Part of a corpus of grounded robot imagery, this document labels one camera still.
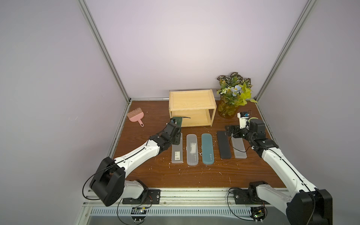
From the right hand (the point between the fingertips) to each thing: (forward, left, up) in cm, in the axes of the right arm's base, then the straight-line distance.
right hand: (234, 123), depth 81 cm
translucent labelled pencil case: (-12, +34, -16) cm, 40 cm away
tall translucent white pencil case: (-7, -6, -17) cm, 19 cm away
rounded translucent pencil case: (-10, +25, -18) cm, 32 cm away
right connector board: (-42, -9, -20) cm, 47 cm away
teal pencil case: (-9, +15, -18) cm, 25 cm away
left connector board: (-43, +53, -21) cm, 71 cm away
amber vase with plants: (+25, -4, +3) cm, 25 cm away
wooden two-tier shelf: (+11, +22, +2) cm, 24 cm away
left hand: (-4, +34, -8) cm, 35 cm away
